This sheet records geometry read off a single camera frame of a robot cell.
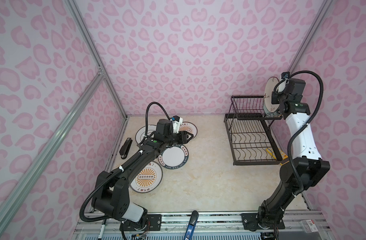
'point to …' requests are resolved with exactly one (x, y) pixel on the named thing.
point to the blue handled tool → (190, 230)
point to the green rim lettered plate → (174, 157)
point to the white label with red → (312, 225)
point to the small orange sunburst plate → (189, 127)
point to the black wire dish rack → (251, 143)
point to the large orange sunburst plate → (148, 179)
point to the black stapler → (125, 148)
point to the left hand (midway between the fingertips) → (192, 133)
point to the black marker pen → (102, 229)
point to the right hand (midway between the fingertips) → (283, 88)
